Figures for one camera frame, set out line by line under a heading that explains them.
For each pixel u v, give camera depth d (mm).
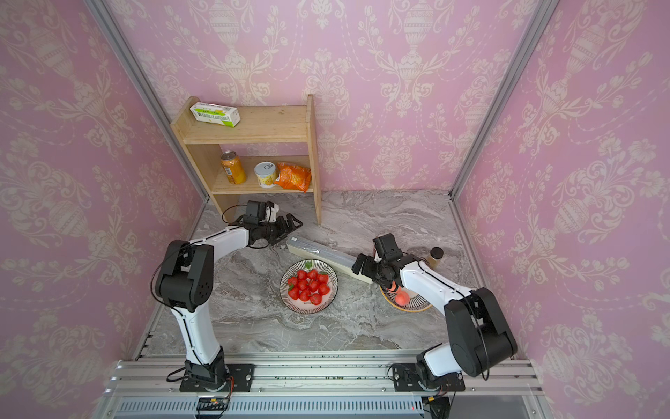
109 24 716
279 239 938
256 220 812
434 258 877
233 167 878
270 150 1062
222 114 778
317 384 737
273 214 919
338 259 931
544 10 686
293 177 897
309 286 897
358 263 814
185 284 528
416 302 874
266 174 902
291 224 900
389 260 683
